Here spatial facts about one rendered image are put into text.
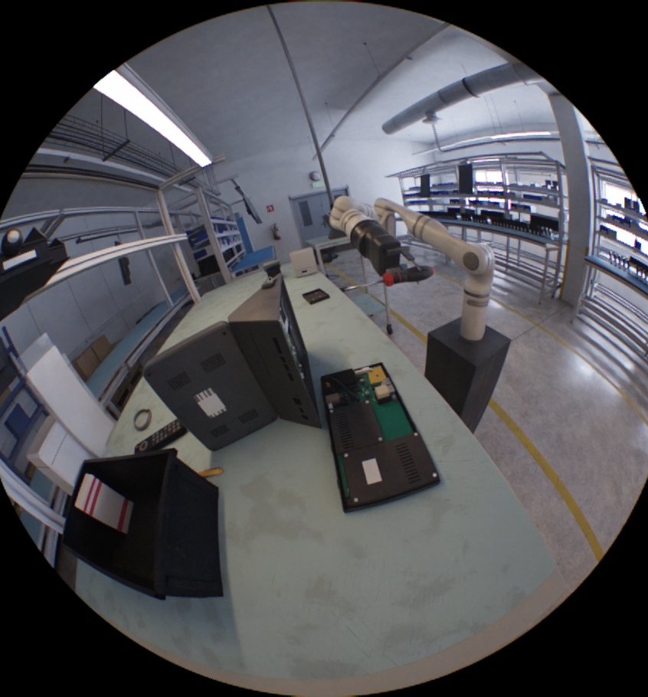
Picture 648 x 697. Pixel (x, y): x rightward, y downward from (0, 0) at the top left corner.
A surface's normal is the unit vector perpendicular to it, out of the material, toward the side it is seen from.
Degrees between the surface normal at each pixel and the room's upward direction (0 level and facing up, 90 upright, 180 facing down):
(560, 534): 0
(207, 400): 90
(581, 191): 90
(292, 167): 90
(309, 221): 90
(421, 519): 0
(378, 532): 0
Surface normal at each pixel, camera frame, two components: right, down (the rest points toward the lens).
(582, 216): -0.95, 0.31
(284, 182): 0.23, 0.51
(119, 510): 0.96, -0.26
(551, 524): -0.22, -0.80
